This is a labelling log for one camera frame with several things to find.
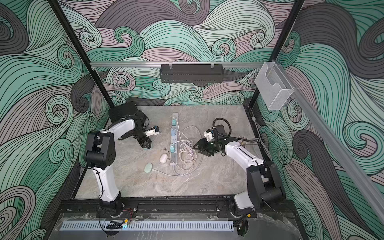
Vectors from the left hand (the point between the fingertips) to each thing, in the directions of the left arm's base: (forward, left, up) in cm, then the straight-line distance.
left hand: (146, 141), depth 95 cm
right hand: (-9, -31, +7) cm, 33 cm away
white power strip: (+2, -18, -1) cm, 18 cm away
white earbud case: (-11, -12, -2) cm, 16 cm away
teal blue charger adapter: (+6, -17, +1) cm, 18 cm away
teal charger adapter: (+14, -18, +3) cm, 22 cm away
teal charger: (-7, -18, +4) cm, 20 cm away
